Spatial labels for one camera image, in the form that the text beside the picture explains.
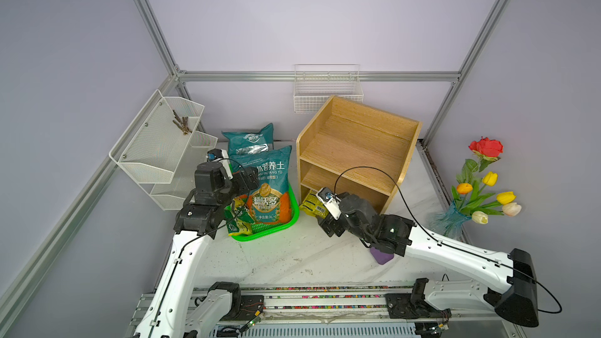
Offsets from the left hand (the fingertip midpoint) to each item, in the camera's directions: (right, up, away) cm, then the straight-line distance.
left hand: (245, 173), depth 73 cm
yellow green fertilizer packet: (-5, -17, +12) cm, 22 cm away
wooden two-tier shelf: (+36, +8, +2) cm, 37 cm away
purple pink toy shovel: (+46, -31, +9) cm, 56 cm away
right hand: (+27, -12, +2) cm, 29 cm away
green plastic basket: (+6, -21, +9) cm, 23 cm away
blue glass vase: (+70, -17, +7) cm, 72 cm away
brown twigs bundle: (-26, +18, +12) cm, 34 cm away
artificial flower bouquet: (+74, -8, +4) cm, 75 cm away
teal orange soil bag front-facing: (+6, -11, +12) cm, 17 cm away
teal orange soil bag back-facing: (-7, +11, +19) cm, 23 cm away
